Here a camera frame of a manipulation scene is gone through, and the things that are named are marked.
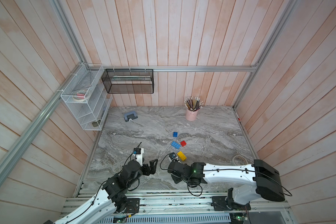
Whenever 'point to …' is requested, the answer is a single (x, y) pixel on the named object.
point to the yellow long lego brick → (181, 156)
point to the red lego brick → (183, 143)
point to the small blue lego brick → (175, 134)
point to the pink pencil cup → (191, 115)
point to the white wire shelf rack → (92, 112)
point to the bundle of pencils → (193, 103)
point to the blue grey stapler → (129, 116)
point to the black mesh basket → (128, 80)
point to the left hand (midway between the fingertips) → (150, 161)
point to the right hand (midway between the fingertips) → (173, 172)
